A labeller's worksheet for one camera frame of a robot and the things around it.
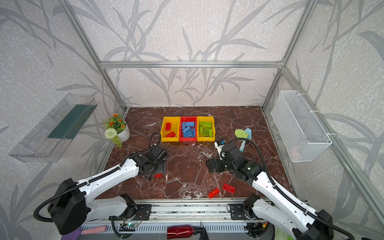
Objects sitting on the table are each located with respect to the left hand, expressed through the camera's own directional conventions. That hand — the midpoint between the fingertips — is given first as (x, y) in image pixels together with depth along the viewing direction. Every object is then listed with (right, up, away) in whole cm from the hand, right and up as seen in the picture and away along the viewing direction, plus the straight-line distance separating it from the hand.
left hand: (161, 164), depth 84 cm
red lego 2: (+2, +15, +20) cm, 25 cm away
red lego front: (+30, -14, -5) cm, 33 cm away
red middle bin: (+11, +13, +14) cm, 22 cm away
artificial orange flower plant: (-31, +22, +7) cm, 39 cm away
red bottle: (+13, -25, -18) cm, 34 cm away
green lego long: (+27, +16, +18) cm, 37 cm away
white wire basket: (+65, +19, -23) cm, 71 cm away
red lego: (-1, +20, +24) cm, 32 cm away
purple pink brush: (-35, -27, -17) cm, 47 cm away
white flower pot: (-28, +15, +12) cm, 34 cm away
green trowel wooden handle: (+50, +16, +19) cm, 56 cm away
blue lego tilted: (+14, +17, +18) cm, 28 cm away
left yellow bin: (+3, +19, +24) cm, 31 cm away
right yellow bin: (+26, +26, +24) cm, 44 cm away
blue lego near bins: (+13, +22, +21) cm, 33 cm away
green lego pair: (+26, +22, +21) cm, 40 cm away
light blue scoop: (+51, +10, +15) cm, 54 cm away
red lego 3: (+38, -12, -3) cm, 40 cm away
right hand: (+29, +6, -7) cm, 30 cm away
